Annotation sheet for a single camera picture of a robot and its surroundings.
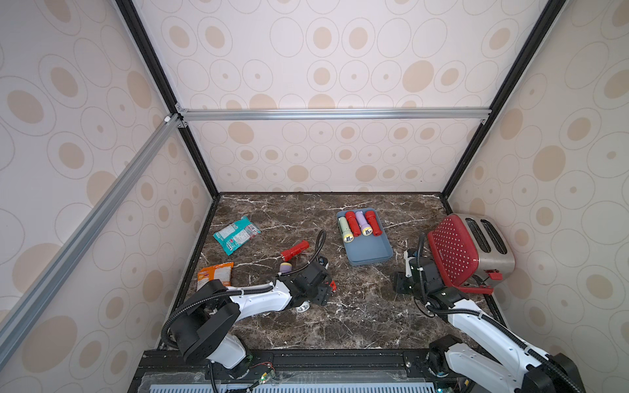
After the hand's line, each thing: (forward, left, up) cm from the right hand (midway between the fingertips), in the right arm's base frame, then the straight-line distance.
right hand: (405, 275), depth 86 cm
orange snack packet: (-2, +71, -1) cm, 71 cm away
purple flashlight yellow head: (+2, +43, -2) cm, 44 cm away
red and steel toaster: (+5, -20, +10) cm, 23 cm away
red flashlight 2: (+26, +17, -2) cm, 31 cm away
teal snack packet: (+17, +66, -2) cm, 68 cm away
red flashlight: (+9, +42, -2) cm, 43 cm away
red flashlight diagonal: (+28, +9, -2) cm, 29 cm away
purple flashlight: (+22, +12, -3) cm, 25 cm away
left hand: (-5, +27, -3) cm, 28 cm away
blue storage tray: (+14, +11, -6) cm, 19 cm away
